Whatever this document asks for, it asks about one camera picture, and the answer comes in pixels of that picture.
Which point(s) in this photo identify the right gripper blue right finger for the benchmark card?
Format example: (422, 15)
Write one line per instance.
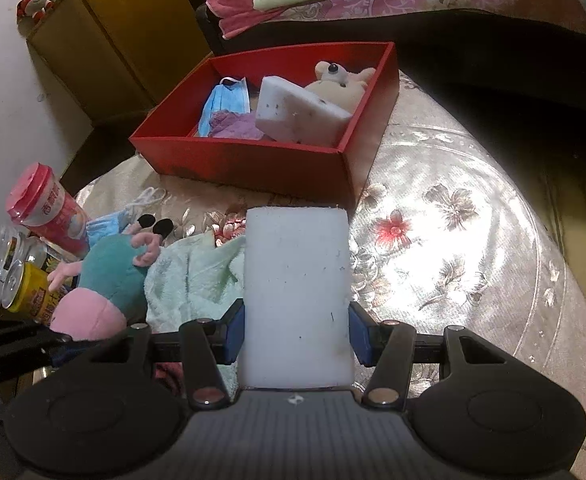
(361, 330)

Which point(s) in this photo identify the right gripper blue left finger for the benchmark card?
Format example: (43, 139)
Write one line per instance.
(233, 322)

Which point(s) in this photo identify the light green towel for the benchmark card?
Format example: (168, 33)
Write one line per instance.
(194, 278)

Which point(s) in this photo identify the pink teal pig plush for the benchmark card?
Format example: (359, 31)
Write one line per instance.
(109, 295)

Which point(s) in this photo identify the blue face mask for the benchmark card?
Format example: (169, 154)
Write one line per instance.
(118, 221)
(229, 95)

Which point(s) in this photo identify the purple cloth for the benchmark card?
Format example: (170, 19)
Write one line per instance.
(235, 126)

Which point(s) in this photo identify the white speckled sponge block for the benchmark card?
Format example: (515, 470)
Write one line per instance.
(288, 113)

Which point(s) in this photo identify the cream plush hamster toy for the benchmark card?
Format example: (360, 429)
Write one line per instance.
(336, 85)

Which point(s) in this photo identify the yellow drink can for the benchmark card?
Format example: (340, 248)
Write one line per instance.
(26, 292)

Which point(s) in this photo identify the floral round tablecloth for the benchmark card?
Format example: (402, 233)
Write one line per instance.
(442, 235)

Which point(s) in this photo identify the pink lidded cup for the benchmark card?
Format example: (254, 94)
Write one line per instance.
(39, 203)

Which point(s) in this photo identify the red cardboard box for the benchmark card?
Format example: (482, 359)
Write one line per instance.
(329, 176)

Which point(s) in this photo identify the wooden cabinet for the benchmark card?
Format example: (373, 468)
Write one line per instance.
(119, 58)

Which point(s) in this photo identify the santa plush figure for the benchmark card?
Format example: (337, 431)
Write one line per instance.
(33, 9)

